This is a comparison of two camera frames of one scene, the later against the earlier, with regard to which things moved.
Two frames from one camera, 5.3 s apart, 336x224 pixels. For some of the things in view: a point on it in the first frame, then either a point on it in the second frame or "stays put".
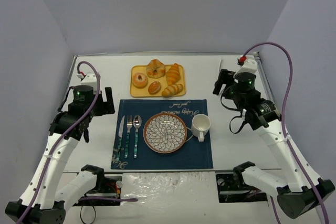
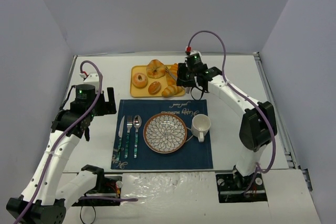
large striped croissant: x=172 y=75 stays put
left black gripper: x=107 y=100 stays put
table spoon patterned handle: x=137 y=123 stays put
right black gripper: x=222 y=82 to x=184 y=78
